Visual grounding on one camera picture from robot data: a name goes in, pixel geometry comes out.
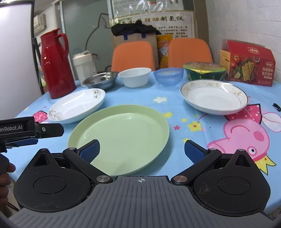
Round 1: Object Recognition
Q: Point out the white plate with floral print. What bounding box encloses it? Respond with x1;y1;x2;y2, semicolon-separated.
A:
47;88;106;124

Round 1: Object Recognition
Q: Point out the light green plate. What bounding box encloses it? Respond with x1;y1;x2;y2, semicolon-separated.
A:
68;105;169;177

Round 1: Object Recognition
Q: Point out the white plate with gold rim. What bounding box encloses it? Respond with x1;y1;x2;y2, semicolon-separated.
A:
180;79;249;115

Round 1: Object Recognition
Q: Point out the person's left hand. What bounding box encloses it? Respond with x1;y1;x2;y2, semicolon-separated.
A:
0;163;16;210

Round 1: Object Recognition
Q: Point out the blue cartoon tablecloth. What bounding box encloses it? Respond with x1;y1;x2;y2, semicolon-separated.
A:
4;69;281;215

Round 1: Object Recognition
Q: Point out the red thermos jug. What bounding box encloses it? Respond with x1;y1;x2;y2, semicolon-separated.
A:
41;28;76;99

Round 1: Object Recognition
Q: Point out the small black clip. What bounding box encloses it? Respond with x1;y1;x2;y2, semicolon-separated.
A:
272;103;281;112

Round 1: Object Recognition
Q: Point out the white plastic cup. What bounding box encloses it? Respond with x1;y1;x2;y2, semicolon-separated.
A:
72;50;97;87

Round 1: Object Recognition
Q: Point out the stainless steel bowl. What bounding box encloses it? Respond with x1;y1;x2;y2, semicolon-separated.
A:
82;72;118;91

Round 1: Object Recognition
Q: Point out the green instant noodle bowl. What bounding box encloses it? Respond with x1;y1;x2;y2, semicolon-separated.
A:
183;62;227;81

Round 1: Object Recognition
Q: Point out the red cracker box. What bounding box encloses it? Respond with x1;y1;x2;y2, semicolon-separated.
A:
220;39;276;86

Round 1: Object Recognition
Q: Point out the blue plastic bowl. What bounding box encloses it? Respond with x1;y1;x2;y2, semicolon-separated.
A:
153;68;184;86

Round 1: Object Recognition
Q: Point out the white ceramic bowl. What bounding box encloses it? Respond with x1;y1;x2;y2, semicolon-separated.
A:
118;68;151;88

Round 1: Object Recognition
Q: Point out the right orange chair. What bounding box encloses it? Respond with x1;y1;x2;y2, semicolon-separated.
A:
168;38;213;68

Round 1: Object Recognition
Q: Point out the orange chair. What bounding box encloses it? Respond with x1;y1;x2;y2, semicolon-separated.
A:
168;38;213;68
111;41;155;72

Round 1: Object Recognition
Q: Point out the left orange chair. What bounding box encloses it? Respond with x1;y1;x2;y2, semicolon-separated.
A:
111;41;155;72

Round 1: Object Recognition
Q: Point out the yellow snack bag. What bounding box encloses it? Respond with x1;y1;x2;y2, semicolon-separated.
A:
156;34;173;68

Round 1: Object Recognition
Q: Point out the black cloth on bag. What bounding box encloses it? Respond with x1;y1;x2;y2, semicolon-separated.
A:
111;20;161;37

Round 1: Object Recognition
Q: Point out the brown paper bag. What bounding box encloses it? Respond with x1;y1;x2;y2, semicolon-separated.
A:
114;33;159;68

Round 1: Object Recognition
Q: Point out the poster with Chinese text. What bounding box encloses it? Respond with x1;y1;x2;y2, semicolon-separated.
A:
107;1;197;38

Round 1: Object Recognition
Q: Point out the black metal chair frame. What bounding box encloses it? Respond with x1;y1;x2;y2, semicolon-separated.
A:
32;38;45;95

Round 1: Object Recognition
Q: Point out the wall air conditioner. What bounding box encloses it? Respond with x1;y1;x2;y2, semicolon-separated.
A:
33;14;47;36

